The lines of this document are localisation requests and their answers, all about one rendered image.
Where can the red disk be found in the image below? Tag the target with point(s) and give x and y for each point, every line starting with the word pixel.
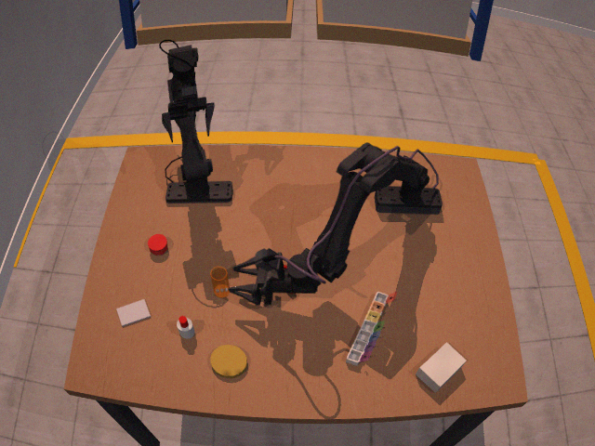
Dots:
pixel 157 244

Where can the pale pink flat square slab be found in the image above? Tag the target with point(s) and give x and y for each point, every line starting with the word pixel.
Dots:
pixel 133 312

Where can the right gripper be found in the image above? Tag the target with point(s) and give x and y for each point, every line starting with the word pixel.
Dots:
pixel 186 105

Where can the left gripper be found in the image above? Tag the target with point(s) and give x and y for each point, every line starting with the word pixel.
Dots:
pixel 269 282

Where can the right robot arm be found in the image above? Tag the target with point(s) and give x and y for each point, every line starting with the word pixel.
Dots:
pixel 195 162

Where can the orange translucent pill bottle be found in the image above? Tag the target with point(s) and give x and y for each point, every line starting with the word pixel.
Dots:
pixel 220 280

